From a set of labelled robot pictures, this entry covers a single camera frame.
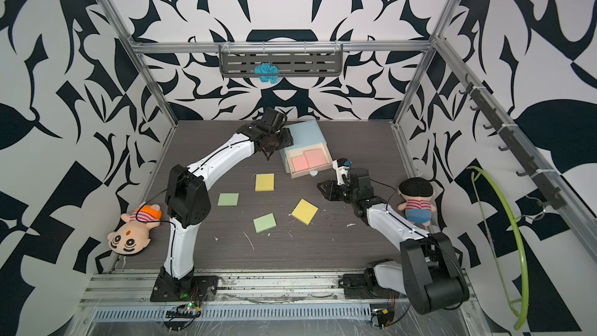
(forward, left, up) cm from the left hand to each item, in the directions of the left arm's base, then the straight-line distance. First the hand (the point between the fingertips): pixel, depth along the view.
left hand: (288, 135), depth 92 cm
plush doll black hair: (-22, -48, -9) cm, 53 cm away
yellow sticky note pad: (-10, +11, -18) cm, 23 cm away
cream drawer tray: (-5, -4, -5) cm, 8 cm away
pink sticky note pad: (-7, -10, -6) cm, 14 cm away
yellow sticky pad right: (-25, -6, -16) cm, 30 cm away
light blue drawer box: (+3, -6, -2) cm, 7 cm away
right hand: (-17, -12, -7) cm, 22 cm away
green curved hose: (-51, -51, +14) cm, 74 cm away
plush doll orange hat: (-33, +51, -9) cm, 62 cm away
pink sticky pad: (-9, -4, -6) cm, 12 cm away
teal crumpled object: (+19, +7, +16) cm, 26 cm away
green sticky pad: (-28, +10, -17) cm, 34 cm away
